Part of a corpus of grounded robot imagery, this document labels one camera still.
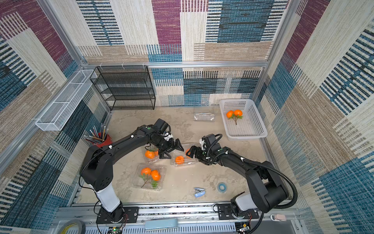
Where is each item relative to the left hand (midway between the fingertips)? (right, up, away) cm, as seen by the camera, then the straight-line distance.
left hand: (179, 153), depth 83 cm
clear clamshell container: (-13, +5, -10) cm, 17 cm away
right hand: (+8, -4, +4) cm, 10 cm away
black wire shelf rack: (-42, +43, +28) cm, 67 cm away
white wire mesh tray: (-58, +23, -9) cm, 63 cm away
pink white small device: (+47, -27, -14) cm, 56 cm away
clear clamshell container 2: (+5, -5, +4) cm, 8 cm away
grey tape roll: (-53, -32, -14) cm, 63 cm away
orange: (0, -5, +6) cm, 8 cm away
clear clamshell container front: (-17, -12, -1) cm, 21 cm away
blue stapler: (+11, -20, -4) cm, 23 cm away
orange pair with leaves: (+40, +23, +28) cm, 54 cm away
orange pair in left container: (-17, -2, +5) cm, 18 cm away
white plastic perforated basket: (+44, +19, +27) cm, 56 cm away
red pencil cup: (-49, +7, +10) cm, 50 cm away
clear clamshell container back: (+17, +21, +26) cm, 37 cm away
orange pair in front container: (-13, -11, -2) cm, 17 cm away
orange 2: (+4, +1, +2) cm, 4 cm away
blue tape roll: (+24, -19, -1) cm, 30 cm away
